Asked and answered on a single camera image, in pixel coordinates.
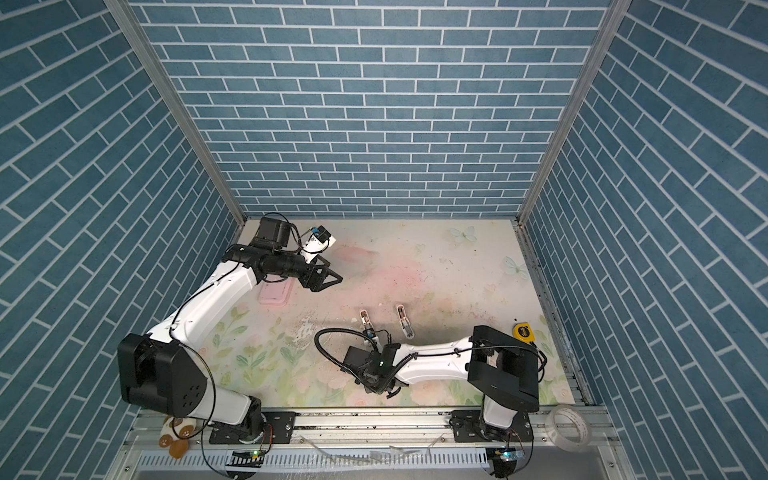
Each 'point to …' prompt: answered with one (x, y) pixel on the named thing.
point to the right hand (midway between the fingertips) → (370, 374)
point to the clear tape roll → (556, 437)
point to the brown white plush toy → (175, 433)
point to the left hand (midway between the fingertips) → (333, 269)
